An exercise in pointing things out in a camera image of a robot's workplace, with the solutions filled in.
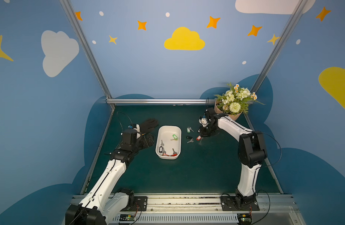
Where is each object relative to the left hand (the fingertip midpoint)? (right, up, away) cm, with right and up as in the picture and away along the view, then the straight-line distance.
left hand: (148, 136), depth 82 cm
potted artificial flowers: (+53, +20, +4) cm, 57 cm away
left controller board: (-9, -41, -10) cm, 43 cm away
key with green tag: (+27, +3, +26) cm, 37 cm away
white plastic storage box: (+12, -6, +17) cm, 22 cm away
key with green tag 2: (+16, -3, +20) cm, 26 cm away
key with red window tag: (+33, -3, +14) cm, 36 cm away
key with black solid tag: (+29, -5, +19) cm, 35 cm away
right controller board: (+53, -43, -9) cm, 69 cm away
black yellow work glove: (-4, +5, +26) cm, 27 cm away
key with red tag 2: (+9, -13, +11) cm, 19 cm away
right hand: (+36, 0, +15) cm, 39 cm away
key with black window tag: (+7, -11, +14) cm, 19 cm away
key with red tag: (+16, -13, +11) cm, 24 cm away
